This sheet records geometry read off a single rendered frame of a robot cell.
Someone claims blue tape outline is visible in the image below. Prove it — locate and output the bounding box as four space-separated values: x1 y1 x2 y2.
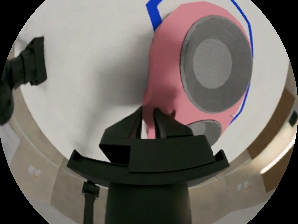
145 0 253 125

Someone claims grey round bowl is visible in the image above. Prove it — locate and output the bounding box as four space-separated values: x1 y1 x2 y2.
186 119 222 147
180 15 253 115

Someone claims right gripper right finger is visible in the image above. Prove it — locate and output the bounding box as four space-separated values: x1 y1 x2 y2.
154 108 194 139

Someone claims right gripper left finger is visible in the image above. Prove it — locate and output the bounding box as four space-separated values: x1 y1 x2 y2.
102 107 142 139

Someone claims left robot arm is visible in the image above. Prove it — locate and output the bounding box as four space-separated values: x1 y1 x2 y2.
0 36 44 125

